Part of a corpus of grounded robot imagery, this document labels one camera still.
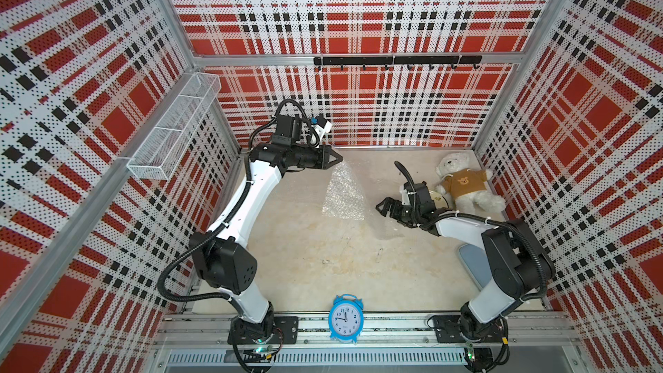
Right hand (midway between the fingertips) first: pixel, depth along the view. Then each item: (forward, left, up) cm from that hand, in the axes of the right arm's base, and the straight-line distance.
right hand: (388, 210), depth 93 cm
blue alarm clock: (-35, +15, -2) cm, 38 cm away
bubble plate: (+7, -22, -5) cm, 24 cm away
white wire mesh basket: (+20, +84, +14) cm, 87 cm away
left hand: (+3, +16, +25) cm, 30 cm away
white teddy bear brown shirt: (+10, -31, +1) cm, 33 cm away
